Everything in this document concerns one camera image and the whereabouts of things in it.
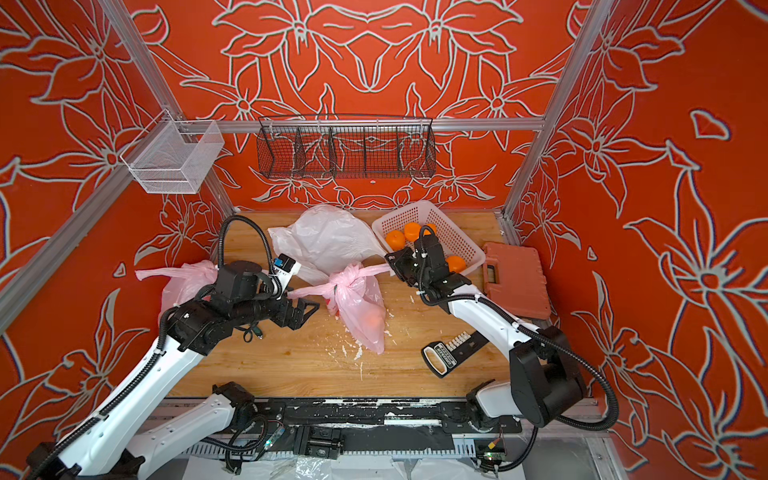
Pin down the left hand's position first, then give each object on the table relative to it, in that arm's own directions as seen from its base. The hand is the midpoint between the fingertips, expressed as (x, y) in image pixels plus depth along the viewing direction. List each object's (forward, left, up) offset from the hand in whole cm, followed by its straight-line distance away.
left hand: (305, 294), depth 71 cm
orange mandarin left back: (+39, -27, -18) cm, 51 cm away
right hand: (+16, -18, -2) cm, 24 cm away
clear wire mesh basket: (+39, +50, +11) cm, 64 cm away
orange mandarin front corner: (+33, -21, -16) cm, 43 cm away
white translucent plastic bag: (+34, +5, -19) cm, 40 cm away
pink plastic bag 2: (+2, -11, -3) cm, 12 cm away
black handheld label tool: (-6, -36, -21) cm, 42 cm away
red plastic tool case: (+21, -60, -18) cm, 66 cm away
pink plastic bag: (+6, +39, -8) cm, 40 cm away
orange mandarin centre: (+1, -16, -16) cm, 23 cm away
